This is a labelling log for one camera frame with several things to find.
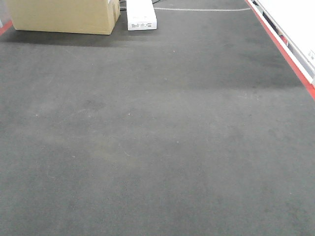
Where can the long white carton box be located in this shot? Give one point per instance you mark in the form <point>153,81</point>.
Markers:
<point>141,14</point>

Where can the long dark grey belt conveyor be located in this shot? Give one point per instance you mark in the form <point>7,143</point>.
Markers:
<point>123,123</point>

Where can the large brown cardboard box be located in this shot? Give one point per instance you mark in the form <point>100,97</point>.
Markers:
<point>61,14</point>

